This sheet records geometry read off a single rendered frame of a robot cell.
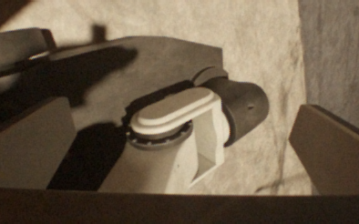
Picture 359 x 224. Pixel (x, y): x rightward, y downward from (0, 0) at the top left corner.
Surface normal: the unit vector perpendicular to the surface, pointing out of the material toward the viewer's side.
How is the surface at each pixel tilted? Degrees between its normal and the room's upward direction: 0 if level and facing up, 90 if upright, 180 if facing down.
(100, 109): 0
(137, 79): 0
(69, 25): 0
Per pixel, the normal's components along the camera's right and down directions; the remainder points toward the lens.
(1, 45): 0.81, 0.13
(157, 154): -0.14, -0.88
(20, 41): 0.95, -0.02
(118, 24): 0.60, 0.29
